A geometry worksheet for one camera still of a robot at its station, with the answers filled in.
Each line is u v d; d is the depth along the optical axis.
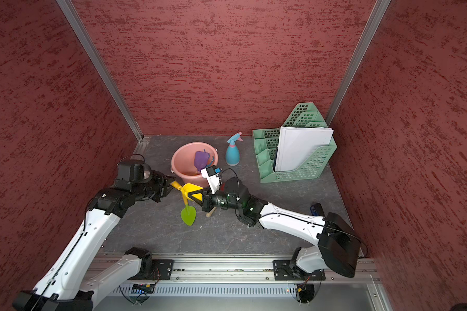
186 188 0.67
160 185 0.63
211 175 0.62
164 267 0.74
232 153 1.02
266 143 1.12
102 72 0.90
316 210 0.87
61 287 0.37
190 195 0.66
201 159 0.96
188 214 0.89
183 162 0.93
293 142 0.87
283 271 0.74
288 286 0.71
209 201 0.61
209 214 0.86
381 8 0.71
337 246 0.41
